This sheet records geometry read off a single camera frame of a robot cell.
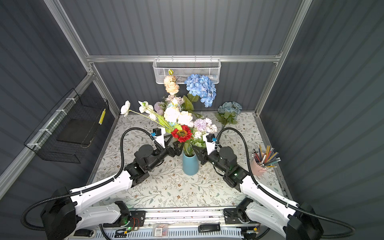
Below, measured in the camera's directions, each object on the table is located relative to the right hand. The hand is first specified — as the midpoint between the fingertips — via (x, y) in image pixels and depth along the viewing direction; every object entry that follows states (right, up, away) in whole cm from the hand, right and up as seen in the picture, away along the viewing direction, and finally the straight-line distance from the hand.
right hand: (197, 146), depth 72 cm
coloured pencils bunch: (+40, -8, +10) cm, 42 cm away
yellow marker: (-53, +15, +11) cm, 56 cm away
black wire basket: (-64, +3, -11) cm, 65 cm away
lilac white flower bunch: (-21, +21, +12) cm, 32 cm away
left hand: (-9, +5, 0) cm, 10 cm away
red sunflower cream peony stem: (-7, +8, -6) cm, 12 cm away
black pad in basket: (-60, +7, +1) cm, 61 cm away
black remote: (+6, -39, 0) cm, 40 cm away
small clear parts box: (-17, -38, -4) cm, 42 cm away
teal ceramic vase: (-3, -10, +5) cm, 12 cm away
